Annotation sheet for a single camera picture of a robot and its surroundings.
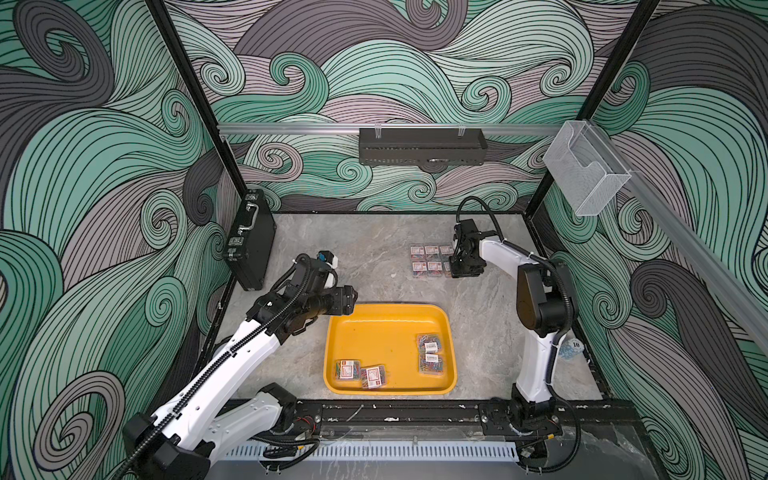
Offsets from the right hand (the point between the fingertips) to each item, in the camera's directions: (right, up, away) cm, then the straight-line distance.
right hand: (456, 272), depth 100 cm
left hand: (-36, -2, -25) cm, 44 cm away
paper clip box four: (-7, +1, +1) cm, 7 cm away
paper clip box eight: (-4, +2, -4) cm, 6 cm away
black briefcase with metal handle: (-65, +8, -14) cm, 67 cm away
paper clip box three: (-7, +7, +6) cm, 12 cm away
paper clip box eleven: (-12, +6, +7) cm, 15 cm away
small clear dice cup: (+26, -18, -20) cm, 38 cm away
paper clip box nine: (-12, -19, -16) cm, 27 cm away
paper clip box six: (-35, -24, -20) cm, 47 cm away
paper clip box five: (-12, +1, +1) cm, 13 cm away
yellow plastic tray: (-23, -20, -16) cm, 34 cm away
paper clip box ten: (-12, -23, -18) cm, 32 cm away
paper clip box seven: (-28, -25, -22) cm, 44 cm away
